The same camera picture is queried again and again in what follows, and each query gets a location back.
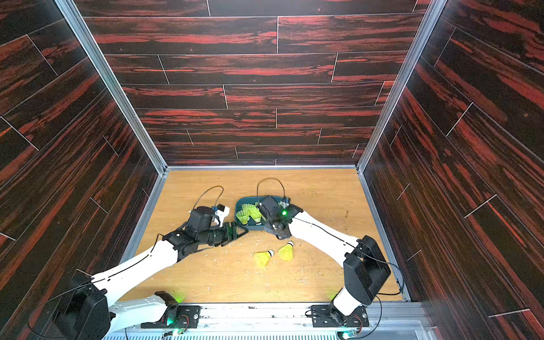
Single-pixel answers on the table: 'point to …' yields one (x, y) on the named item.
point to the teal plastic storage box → (251, 225)
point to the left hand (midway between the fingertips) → (245, 233)
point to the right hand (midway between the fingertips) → (276, 223)
